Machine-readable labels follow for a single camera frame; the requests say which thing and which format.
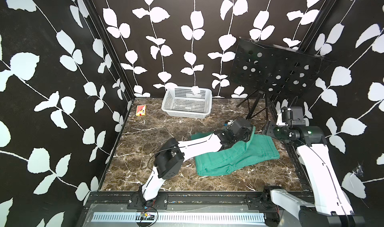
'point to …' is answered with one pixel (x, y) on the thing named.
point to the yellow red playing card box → (141, 110)
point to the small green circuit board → (147, 216)
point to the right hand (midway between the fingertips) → (267, 126)
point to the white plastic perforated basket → (190, 102)
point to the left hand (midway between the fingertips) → (260, 122)
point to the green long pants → (258, 149)
